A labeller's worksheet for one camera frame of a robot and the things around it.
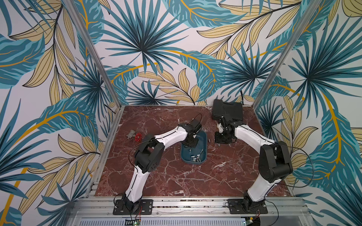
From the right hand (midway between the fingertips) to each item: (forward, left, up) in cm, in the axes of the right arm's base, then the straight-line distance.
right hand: (217, 140), depth 93 cm
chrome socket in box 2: (-11, +16, -5) cm, 20 cm away
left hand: (-2, +17, -2) cm, 18 cm away
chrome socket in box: (-9, +13, -4) cm, 17 cm away
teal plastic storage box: (-3, +11, -5) cm, 12 cm away
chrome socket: (+3, +4, -5) cm, 7 cm away
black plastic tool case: (+30, -17, -3) cm, 34 cm away
